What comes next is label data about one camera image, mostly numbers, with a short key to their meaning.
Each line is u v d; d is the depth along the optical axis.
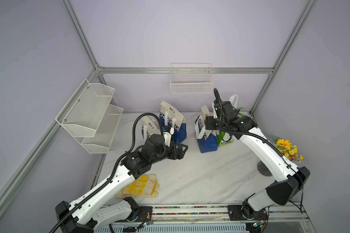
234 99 0.81
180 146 0.60
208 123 0.68
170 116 0.90
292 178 0.40
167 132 0.61
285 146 0.70
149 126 0.84
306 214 0.75
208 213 0.75
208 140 0.86
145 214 0.73
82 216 0.38
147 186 0.82
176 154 0.60
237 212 0.73
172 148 0.55
